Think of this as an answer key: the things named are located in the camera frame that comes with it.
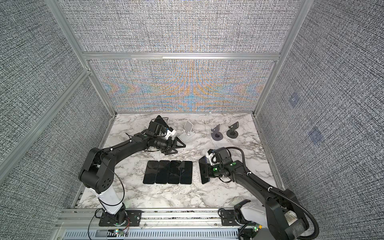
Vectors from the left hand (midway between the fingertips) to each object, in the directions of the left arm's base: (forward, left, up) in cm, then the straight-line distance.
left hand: (181, 149), depth 84 cm
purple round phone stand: (+17, -24, -11) cm, 32 cm away
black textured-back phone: (+22, +14, +1) cm, 26 cm away
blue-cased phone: (-8, -12, -7) cm, 16 cm away
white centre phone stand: (+18, -4, -9) cm, 21 cm away
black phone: (-7, +5, -13) cm, 16 cm away
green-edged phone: (-8, -2, -12) cm, 15 cm away
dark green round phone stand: (+19, -36, -12) cm, 43 cm away
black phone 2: (-9, +20, -16) cm, 27 cm away
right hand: (-10, -11, -7) cm, 17 cm away
